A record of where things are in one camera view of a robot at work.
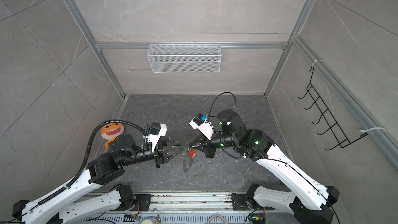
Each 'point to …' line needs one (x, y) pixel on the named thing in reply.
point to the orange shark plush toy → (111, 130)
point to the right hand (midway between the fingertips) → (191, 143)
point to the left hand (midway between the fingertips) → (182, 144)
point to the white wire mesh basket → (184, 58)
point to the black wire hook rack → (327, 130)
